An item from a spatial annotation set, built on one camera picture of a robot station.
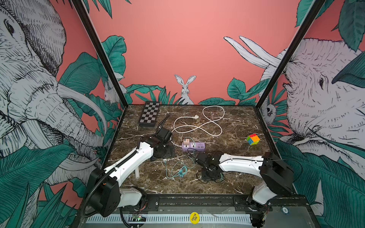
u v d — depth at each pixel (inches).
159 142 23.2
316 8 27.4
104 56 34.7
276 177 17.4
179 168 33.9
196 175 33.1
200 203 29.5
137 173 32.8
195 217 27.6
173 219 27.6
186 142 35.6
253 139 37.5
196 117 43.7
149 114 43.5
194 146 36.7
